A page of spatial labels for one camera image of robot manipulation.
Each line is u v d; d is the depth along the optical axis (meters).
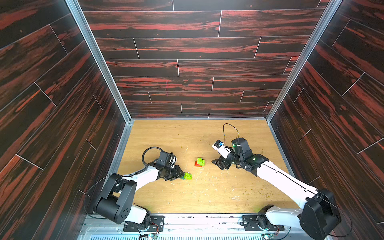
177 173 0.78
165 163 0.72
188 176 0.88
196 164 0.94
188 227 0.73
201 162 0.91
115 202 0.43
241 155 0.62
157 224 0.73
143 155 0.80
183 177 0.87
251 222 0.73
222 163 0.71
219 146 0.69
